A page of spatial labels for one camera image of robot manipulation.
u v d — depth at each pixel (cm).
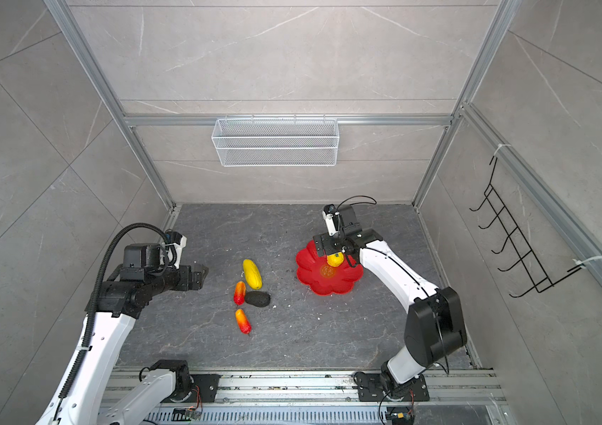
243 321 84
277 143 101
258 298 87
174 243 62
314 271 98
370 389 73
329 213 77
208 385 73
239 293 90
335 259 95
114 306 46
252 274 92
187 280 64
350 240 62
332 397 73
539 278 60
